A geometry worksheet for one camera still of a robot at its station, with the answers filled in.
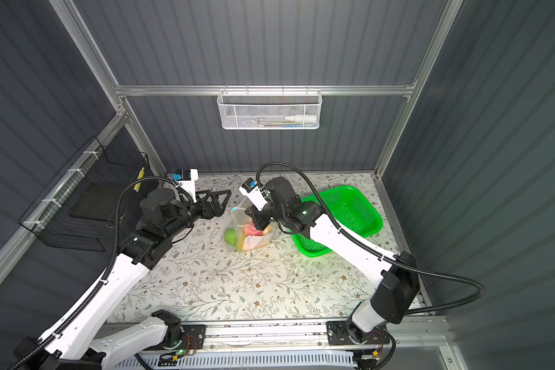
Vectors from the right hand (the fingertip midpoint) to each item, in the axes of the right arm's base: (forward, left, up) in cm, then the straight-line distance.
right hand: (248, 212), depth 73 cm
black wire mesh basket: (-8, +52, +10) cm, 54 cm away
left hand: (+2, +7, +8) cm, 11 cm away
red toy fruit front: (+3, +2, -15) cm, 15 cm away
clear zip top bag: (+1, +4, -5) cm, 7 cm away
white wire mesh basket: (+73, -3, -6) cm, 73 cm away
